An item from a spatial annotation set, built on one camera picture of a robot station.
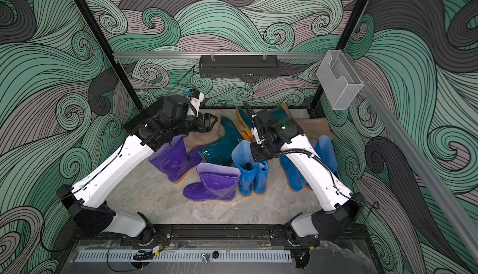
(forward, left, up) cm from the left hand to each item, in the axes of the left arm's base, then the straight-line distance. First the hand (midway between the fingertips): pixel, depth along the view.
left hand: (212, 115), depth 69 cm
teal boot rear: (+22, -15, -30) cm, 40 cm away
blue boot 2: (-10, -39, -35) cm, 53 cm away
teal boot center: (+4, -1, -34) cm, 34 cm away
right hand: (-11, -17, -12) cm, 23 cm away
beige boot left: (+10, +12, -30) cm, 34 cm away
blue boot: (-9, -14, -23) cm, 28 cm away
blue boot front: (-18, -19, -8) cm, 27 cm away
